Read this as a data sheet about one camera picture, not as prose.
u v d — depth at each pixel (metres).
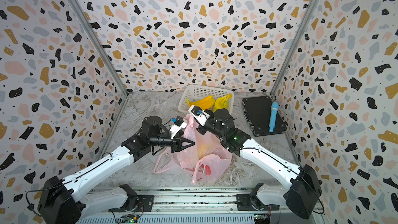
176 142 0.62
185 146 0.67
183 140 0.64
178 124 0.62
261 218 0.72
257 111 1.06
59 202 0.38
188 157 0.77
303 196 0.39
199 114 0.58
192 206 0.74
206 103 1.09
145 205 0.73
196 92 1.17
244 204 0.73
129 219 0.70
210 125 0.63
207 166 0.79
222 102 1.09
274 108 1.01
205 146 0.88
